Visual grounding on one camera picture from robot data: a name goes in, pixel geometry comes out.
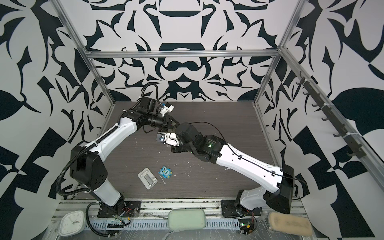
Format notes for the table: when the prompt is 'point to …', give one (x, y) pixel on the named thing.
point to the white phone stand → (147, 178)
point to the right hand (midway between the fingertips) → (176, 129)
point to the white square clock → (72, 224)
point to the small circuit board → (246, 226)
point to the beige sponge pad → (290, 224)
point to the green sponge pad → (186, 219)
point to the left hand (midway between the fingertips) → (182, 125)
